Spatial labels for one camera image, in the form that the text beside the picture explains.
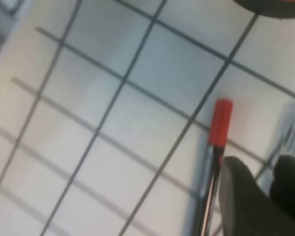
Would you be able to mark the dark red pen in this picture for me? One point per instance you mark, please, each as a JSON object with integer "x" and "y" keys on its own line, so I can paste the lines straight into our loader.
{"x": 214, "y": 153}

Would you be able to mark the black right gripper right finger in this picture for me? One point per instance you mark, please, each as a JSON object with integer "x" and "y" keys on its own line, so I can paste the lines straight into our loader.
{"x": 282, "y": 190}

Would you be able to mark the white grid tablecloth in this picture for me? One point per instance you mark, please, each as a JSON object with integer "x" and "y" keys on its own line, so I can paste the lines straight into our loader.
{"x": 105, "y": 109}

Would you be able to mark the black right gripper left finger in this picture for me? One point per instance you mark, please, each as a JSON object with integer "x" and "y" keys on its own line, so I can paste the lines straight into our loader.
{"x": 245, "y": 209}

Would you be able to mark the black mesh pen holder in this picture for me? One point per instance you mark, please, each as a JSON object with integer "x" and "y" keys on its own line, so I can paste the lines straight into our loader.
{"x": 280, "y": 9}

